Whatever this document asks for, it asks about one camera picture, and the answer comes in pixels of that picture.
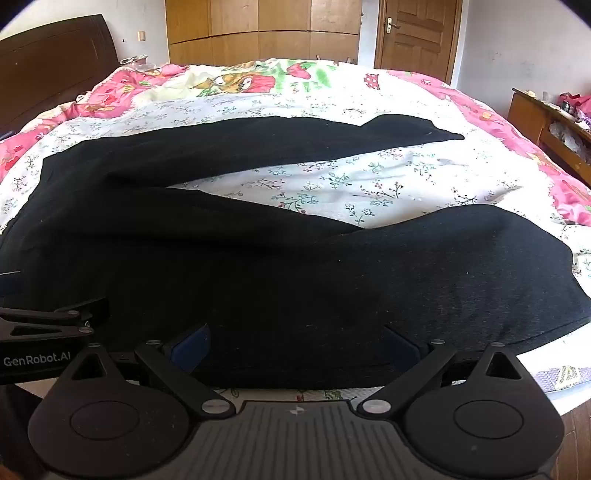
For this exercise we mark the floral printed bed cover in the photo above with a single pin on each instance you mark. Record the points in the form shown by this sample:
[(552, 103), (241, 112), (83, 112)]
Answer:
[(351, 180)]

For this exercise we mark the pink clutter on desk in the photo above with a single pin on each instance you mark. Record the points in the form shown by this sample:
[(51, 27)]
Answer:
[(576, 104)]

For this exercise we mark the black pants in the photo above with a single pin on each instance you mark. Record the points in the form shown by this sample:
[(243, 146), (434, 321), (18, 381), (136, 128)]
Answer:
[(258, 277)]

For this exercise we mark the wooden door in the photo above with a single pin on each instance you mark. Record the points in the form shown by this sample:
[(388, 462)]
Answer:
[(418, 32)]

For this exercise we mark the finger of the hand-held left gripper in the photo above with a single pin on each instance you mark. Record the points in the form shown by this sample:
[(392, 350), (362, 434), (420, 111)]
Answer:
[(69, 316)]

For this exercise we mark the wooden side desk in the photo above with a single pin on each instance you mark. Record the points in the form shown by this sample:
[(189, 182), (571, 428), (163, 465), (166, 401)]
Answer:
[(545, 124)]

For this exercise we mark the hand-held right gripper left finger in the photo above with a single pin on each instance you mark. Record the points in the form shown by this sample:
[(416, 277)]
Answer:
[(190, 347)]

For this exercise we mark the dark wooden headboard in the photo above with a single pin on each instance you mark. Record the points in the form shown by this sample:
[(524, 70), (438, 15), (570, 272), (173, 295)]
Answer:
[(51, 64)]

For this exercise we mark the wooden wardrobe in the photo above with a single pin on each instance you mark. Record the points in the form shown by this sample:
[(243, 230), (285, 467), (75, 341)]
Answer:
[(263, 27)]

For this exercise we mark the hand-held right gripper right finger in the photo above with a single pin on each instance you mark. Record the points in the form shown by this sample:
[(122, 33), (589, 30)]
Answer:
[(398, 347)]

